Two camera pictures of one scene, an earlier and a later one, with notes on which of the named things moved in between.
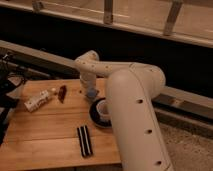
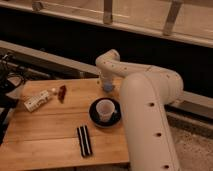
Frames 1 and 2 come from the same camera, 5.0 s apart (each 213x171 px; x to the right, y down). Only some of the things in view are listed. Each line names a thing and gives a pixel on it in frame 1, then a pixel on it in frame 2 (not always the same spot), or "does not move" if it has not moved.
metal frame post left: [37, 5] does not move
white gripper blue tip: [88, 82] -> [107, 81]
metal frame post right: [171, 19] does not move
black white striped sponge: [85, 141] does not move
